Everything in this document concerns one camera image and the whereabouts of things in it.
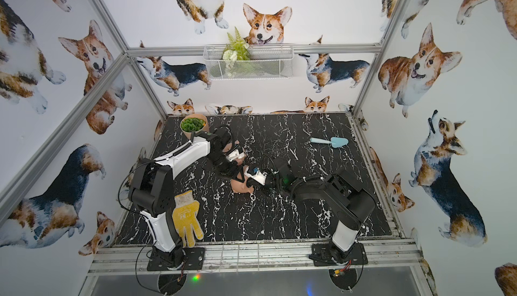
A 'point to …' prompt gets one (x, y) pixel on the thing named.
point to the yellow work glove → (186, 219)
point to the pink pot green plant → (195, 122)
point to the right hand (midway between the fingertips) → (248, 180)
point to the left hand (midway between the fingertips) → (239, 176)
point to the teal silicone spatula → (335, 141)
